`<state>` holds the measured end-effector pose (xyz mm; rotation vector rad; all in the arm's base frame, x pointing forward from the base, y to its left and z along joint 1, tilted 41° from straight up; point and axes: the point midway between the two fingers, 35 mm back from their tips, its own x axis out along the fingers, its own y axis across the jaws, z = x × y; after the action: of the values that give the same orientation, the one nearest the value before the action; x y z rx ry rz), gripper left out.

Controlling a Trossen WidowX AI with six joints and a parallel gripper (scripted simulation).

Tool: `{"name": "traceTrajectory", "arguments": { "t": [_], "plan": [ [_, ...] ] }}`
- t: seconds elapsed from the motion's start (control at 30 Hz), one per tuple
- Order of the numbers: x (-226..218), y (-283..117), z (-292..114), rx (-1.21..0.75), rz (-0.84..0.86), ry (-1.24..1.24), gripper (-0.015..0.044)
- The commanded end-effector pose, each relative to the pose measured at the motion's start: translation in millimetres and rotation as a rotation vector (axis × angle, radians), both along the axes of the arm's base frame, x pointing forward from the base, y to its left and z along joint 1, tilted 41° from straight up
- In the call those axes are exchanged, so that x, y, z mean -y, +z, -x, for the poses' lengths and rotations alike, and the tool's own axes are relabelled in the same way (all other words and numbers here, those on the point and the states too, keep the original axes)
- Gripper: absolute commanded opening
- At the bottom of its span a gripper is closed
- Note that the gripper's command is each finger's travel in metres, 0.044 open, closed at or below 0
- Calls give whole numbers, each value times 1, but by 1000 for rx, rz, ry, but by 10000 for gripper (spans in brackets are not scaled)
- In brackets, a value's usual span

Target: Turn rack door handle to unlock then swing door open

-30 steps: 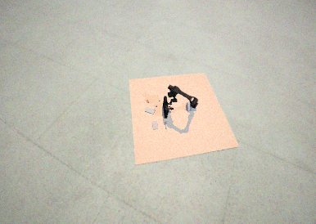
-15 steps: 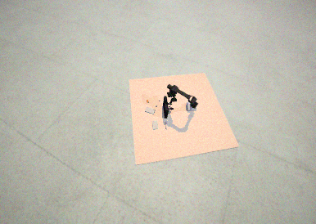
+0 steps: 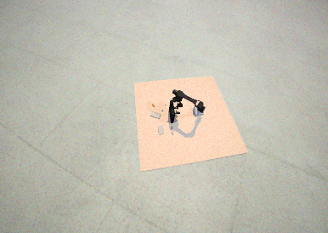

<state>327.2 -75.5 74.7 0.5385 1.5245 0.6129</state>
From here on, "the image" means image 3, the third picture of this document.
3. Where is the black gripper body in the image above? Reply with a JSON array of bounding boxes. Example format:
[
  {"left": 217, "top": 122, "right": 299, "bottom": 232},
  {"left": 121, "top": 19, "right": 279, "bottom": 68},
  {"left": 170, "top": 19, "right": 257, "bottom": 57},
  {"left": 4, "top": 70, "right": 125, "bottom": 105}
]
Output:
[{"left": 178, "top": 98, "right": 183, "bottom": 107}]

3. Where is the grey flat square tile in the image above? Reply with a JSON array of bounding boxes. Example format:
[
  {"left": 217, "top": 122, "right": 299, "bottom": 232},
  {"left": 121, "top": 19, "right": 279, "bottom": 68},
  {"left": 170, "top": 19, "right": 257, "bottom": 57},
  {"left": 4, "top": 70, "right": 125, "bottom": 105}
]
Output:
[{"left": 158, "top": 125, "right": 164, "bottom": 134}]

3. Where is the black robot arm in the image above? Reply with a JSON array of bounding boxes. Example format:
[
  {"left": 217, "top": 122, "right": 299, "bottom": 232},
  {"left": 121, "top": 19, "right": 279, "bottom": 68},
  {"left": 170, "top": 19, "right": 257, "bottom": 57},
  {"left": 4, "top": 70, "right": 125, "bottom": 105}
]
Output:
[{"left": 172, "top": 89, "right": 206, "bottom": 113}]

